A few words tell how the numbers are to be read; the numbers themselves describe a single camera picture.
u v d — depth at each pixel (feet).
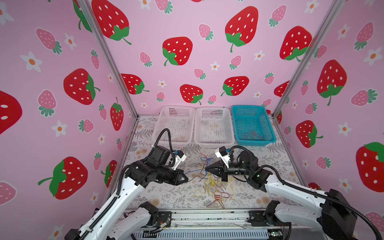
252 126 3.76
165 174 1.87
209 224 2.40
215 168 2.13
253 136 3.52
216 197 2.66
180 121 3.81
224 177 2.05
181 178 1.94
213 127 3.73
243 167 2.01
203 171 2.30
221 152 2.01
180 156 2.10
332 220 1.30
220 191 2.75
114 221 1.36
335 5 2.25
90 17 2.31
